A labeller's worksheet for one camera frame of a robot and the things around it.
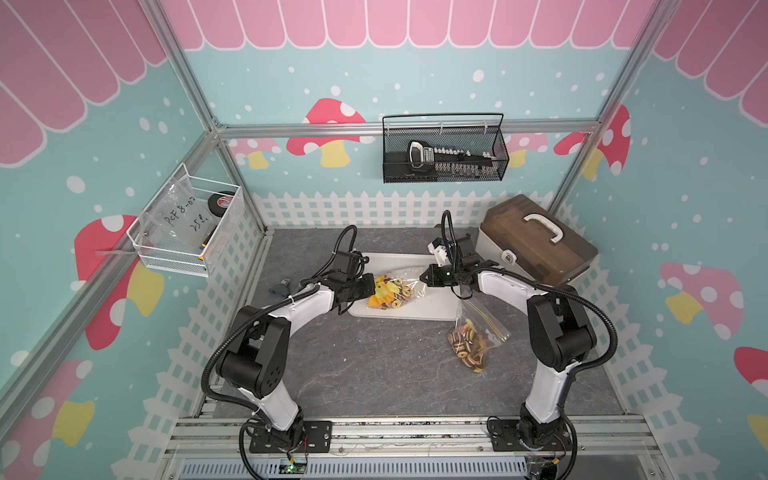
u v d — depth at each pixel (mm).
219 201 813
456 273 769
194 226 710
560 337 504
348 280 731
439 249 878
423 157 889
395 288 951
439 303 999
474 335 875
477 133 915
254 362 464
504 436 732
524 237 941
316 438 752
